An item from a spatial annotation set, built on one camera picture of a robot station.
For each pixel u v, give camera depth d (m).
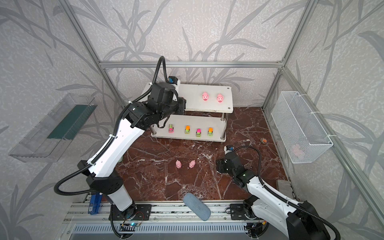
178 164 0.89
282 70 0.95
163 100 0.47
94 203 0.74
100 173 0.41
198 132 0.96
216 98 0.78
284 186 0.79
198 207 0.72
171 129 0.97
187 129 0.98
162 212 0.75
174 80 0.55
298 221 0.40
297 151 0.73
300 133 0.63
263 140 1.01
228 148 0.77
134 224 0.70
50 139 0.65
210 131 0.96
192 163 0.89
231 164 0.63
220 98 0.75
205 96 0.76
